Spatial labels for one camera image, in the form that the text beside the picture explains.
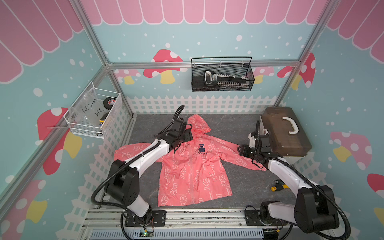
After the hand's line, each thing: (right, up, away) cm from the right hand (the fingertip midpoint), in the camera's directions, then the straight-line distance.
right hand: (240, 148), depth 89 cm
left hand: (-32, +7, 0) cm, 33 cm away
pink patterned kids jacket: (-27, -14, 0) cm, 30 cm away
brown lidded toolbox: (+26, +7, -2) cm, 27 cm away
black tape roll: (-74, +26, -9) cm, 79 cm away
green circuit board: (-50, -39, -18) cm, 65 cm away
